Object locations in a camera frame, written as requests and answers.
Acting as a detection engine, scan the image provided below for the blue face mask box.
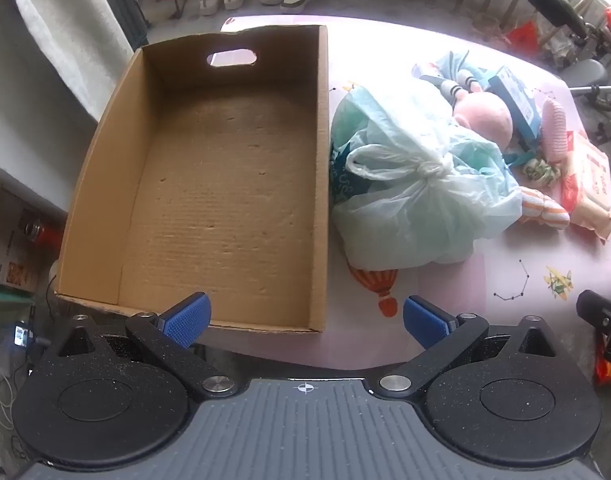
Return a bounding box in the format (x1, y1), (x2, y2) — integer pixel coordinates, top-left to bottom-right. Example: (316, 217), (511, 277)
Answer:
(485, 66), (542, 143)

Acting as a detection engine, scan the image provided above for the white curtain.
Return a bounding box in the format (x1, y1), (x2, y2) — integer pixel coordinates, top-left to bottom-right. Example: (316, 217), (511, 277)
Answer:
(0, 0), (136, 123)

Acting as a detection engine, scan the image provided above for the printed brown carton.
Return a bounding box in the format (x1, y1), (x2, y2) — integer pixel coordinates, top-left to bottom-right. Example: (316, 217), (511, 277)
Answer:
(0, 180), (61, 293)

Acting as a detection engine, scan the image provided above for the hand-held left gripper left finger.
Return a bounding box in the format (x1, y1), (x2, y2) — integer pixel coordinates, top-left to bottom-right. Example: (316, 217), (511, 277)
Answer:
(58, 291), (237, 401)

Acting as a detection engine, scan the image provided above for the pink plush doll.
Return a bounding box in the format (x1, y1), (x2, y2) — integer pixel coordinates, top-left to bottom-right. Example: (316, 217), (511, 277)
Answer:
(413, 62), (571, 231)

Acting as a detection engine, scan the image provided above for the green patterned scrunchie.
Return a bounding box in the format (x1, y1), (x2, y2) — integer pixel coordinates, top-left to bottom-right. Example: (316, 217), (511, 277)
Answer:
(523, 157), (561, 186)

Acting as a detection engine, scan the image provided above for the red can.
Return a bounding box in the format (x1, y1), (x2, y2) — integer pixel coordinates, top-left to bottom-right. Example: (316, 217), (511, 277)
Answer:
(24, 220), (63, 246)

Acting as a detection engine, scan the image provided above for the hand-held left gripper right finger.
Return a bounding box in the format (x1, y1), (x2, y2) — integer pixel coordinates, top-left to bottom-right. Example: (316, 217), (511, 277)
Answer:
(368, 296), (556, 401)

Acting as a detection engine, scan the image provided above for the orange wet wipes pack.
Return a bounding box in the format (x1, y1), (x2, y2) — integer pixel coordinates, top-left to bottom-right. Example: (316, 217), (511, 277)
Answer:
(559, 130), (611, 243)

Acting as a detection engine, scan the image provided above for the pale green tied plastic bag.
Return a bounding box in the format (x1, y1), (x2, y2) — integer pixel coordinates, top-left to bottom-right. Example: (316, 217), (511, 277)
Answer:
(329, 84), (529, 268)

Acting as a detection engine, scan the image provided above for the pink striped cloth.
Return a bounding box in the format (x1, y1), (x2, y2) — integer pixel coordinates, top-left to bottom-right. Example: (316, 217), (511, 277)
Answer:
(540, 97), (571, 161)

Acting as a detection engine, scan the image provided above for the orange snack packet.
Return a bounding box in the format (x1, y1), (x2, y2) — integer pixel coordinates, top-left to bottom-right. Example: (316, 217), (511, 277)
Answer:
(593, 330), (611, 386)

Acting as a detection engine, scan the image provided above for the brown bundle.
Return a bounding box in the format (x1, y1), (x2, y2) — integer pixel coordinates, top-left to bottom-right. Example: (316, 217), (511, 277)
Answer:
(473, 10), (501, 36)

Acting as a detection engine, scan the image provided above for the grey padded seat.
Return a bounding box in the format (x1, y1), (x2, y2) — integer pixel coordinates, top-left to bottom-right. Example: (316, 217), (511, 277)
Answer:
(565, 59), (611, 88)

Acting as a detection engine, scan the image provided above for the brown cardboard box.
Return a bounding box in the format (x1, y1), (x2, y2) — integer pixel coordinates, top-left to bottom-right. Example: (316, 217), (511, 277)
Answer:
(55, 24), (330, 333)

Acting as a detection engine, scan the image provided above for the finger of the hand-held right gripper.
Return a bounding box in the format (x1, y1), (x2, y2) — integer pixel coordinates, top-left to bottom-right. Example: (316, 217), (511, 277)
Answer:
(575, 290), (611, 356)

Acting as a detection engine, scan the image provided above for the black exercise equipment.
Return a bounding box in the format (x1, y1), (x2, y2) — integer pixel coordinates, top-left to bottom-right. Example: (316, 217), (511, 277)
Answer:
(522, 0), (591, 41)

